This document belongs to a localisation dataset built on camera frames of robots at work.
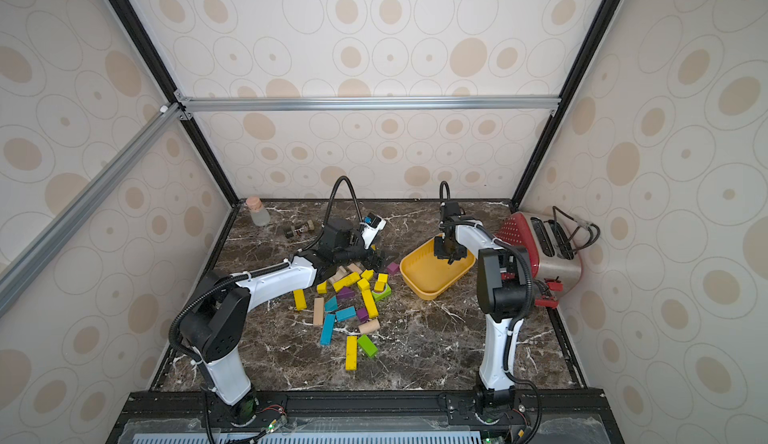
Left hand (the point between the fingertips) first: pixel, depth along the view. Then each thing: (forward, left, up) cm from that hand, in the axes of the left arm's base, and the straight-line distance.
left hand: (397, 246), depth 85 cm
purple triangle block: (-6, +16, -17) cm, 24 cm away
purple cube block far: (0, +1, -12) cm, 12 cm away
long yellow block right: (-10, +8, -17) cm, 22 cm away
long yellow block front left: (-25, +12, -16) cm, 32 cm away
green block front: (-22, +8, -16) cm, 29 cm away
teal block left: (-10, +20, -17) cm, 28 cm away
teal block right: (-13, +15, -17) cm, 26 cm away
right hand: (+8, -21, -15) cm, 27 cm away
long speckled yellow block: (-3, +16, -15) cm, 22 cm away
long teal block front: (-18, +20, -16) cm, 31 cm away
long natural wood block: (-15, +23, -17) cm, 32 cm away
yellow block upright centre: (0, +10, -16) cm, 19 cm away
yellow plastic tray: (-2, -9, -14) cm, 17 cm away
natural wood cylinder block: (-17, +8, -16) cm, 25 cm away
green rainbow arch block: (-8, +6, -16) cm, 19 cm away
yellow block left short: (-9, +30, -17) cm, 35 cm away
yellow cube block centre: (-3, +5, -15) cm, 16 cm away
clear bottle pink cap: (+24, +52, -15) cm, 59 cm away
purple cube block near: (-13, +10, -17) cm, 24 cm away
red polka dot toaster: (0, -45, 0) cm, 45 cm away
